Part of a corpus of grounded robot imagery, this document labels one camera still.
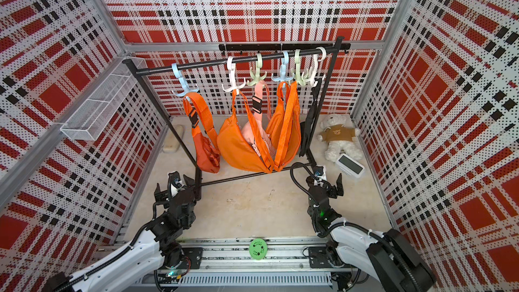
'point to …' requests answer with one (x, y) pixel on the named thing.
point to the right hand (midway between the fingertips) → (332, 173)
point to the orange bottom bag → (233, 141)
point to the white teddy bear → (338, 131)
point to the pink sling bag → (259, 126)
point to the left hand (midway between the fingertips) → (176, 180)
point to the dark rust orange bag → (203, 134)
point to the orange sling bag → (284, 128)
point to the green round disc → (258, 249)
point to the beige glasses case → (171, 144)
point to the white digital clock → (350, 165)
